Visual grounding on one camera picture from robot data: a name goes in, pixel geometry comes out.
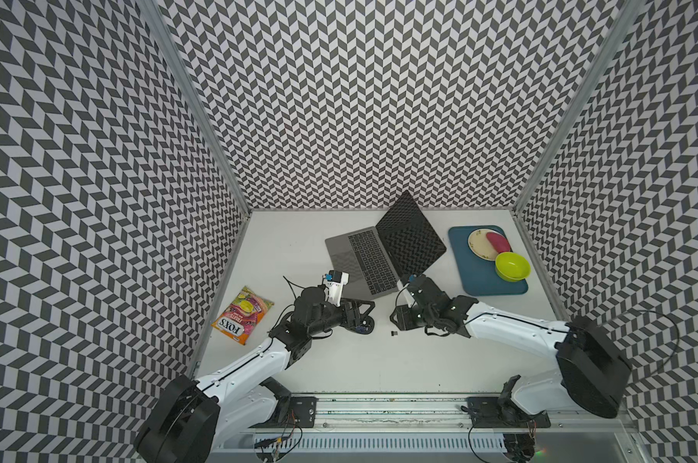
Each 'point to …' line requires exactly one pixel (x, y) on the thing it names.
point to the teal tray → (479, 277)
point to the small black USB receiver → (393, 333)
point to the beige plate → (480, 245)
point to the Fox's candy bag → (241, 318)
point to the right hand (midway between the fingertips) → (397, 321)
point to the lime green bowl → (511, 266)
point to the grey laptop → (378, 259)
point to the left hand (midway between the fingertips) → (367, 306)
